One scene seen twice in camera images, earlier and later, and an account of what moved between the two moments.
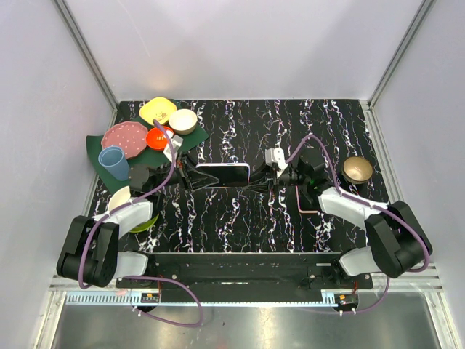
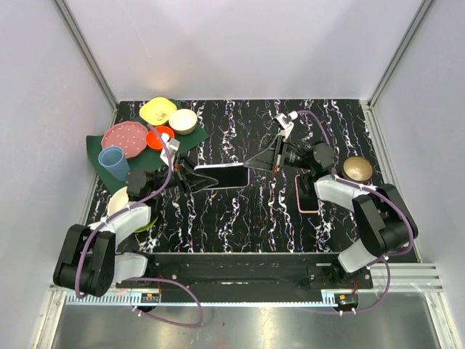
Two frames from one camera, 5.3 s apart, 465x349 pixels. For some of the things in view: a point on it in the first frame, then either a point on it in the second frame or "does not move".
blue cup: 113,159 does not move
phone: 222,174 does not move
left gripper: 183,174 does not move
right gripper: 264,179 -> 264,160
